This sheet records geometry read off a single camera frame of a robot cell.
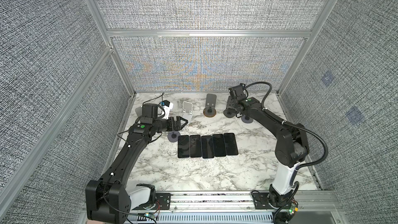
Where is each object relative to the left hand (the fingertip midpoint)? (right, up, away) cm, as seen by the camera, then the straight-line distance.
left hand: (181, 122), depth 79 cm
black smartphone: (+28, -16, +13) cm, 35 cm away
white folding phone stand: (+2, +5, +24) cm, 25 cm away
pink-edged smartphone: (0, -16, +14) cm, 21 cm away
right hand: (+31, +11, +15) cm, 36 cm away
